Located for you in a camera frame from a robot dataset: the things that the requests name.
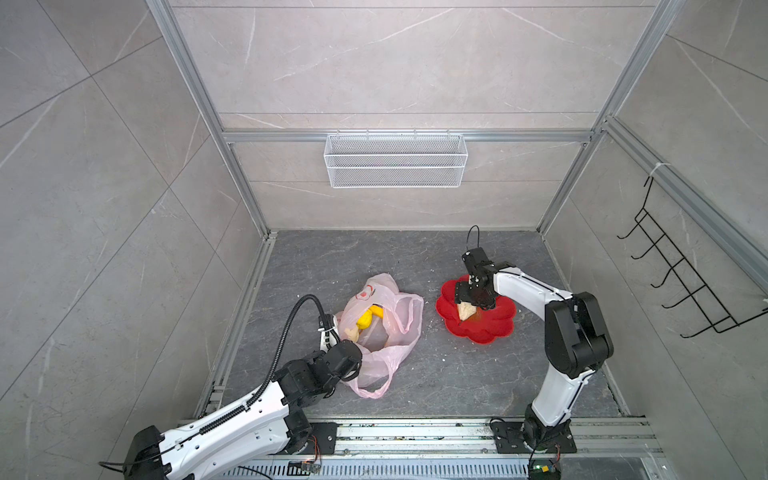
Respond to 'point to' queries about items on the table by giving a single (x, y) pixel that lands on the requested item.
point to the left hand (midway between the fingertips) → (349, 339)
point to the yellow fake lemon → (366, 319)
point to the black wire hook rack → (698, 293)
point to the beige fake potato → (466, 310)
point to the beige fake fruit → (352, 334)
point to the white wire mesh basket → (392, 161)
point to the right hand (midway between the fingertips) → (466, 296)
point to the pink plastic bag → (388, 339)
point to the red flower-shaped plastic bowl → (481, 326)
